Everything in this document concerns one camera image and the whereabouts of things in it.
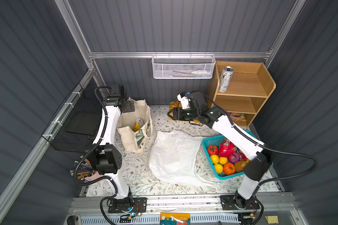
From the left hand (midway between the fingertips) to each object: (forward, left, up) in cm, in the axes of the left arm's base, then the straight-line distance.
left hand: (123, 107), depth 85 cm
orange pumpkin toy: (-34, -62, -20) cm, 73 cm away
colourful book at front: (-55, -28, -25) cm, 67 cm away
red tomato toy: (-22, -55, -19) cm, 62 cm away
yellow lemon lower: (-33, -56, -20) cm, 68 cm away
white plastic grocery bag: (-23, -30, -23) cm, 44 cm away
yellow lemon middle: (-29, -60, -21) cm, 69 cm away
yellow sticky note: (-59, -76, -24) cm, 99 cm away
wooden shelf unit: (+6, -73, +7) cm, 74 cm away
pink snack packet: (+5, -82, -20) cm, 84 cm away
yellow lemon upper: (-28, -54, -19) cm, 64 cm away
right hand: (-12, -30, +4) cm, 32 cm away
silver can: (+6, -6, -21) cm, 23 cm away
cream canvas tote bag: (-16, -3, -15) cm, 22 cm away
